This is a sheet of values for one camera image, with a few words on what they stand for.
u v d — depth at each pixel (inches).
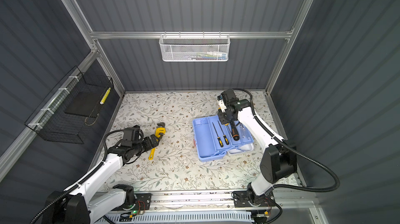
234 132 32.7
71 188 16.6
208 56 36.5
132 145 25.7
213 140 33.2
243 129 34.1
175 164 33.5
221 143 33.2
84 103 29.9
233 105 23.4
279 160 17.1
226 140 33.6
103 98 31.3
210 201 29.5
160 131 37.9
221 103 31.0
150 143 30.2
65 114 28.3
